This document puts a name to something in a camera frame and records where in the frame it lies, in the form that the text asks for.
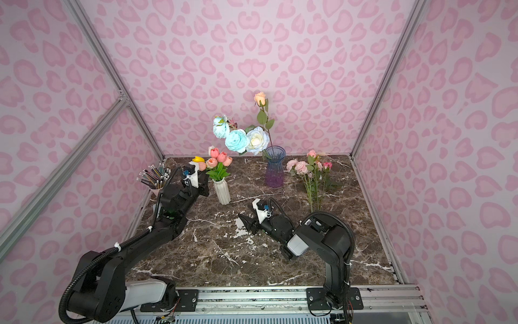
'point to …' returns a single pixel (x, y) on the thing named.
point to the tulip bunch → (216, 164)
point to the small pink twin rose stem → (301, 168)
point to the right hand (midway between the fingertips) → (245, 211)
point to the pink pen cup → (156, 192)
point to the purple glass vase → (275, 177)
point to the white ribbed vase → (223, 191)
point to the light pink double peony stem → (319, 167)
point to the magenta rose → (327, 166)
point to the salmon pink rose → (311, 163)
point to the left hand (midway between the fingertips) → (208, 169)
